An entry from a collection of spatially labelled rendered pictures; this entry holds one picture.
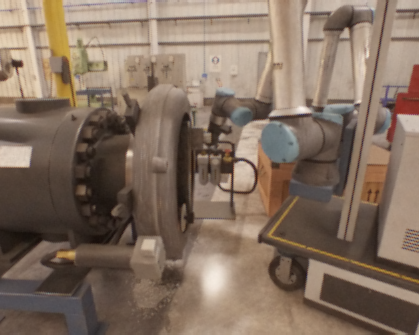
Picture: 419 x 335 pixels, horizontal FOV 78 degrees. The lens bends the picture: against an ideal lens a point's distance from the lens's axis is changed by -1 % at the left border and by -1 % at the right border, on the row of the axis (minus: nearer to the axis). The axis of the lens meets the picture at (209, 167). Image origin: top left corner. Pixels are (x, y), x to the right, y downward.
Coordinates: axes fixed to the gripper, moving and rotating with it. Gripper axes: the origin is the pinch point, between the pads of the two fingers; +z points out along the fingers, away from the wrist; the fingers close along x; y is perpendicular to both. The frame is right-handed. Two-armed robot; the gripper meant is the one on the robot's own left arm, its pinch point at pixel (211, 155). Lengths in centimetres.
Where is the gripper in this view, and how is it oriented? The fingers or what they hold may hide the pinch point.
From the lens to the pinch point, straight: 143.0
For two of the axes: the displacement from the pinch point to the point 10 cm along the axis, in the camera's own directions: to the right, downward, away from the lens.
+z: -2.3, 7.6, 6.1
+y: -7.1, -5.6, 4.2
